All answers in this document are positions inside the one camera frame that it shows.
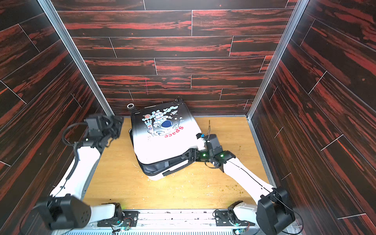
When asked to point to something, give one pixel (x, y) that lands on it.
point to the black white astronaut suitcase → (161, 133)
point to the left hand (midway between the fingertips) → (125, 120)
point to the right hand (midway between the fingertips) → (189, 153)
